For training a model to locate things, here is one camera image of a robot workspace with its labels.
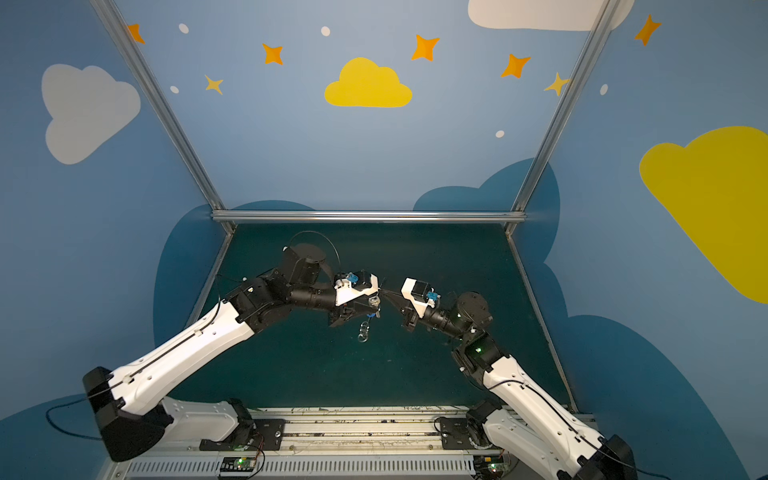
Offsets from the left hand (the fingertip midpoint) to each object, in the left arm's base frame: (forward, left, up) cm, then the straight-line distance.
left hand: (376, 299), depth 65 cm
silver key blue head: (-1, 0, 0) cm, 1 cm away
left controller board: (-28, +33, -31) cm, 53 cm away
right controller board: (-28, -28, -32) cm, 51 cm away
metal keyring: (-4, +3, -7) cm, 9 cm away
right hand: (+2, -2, +3) cm, 4 cm away
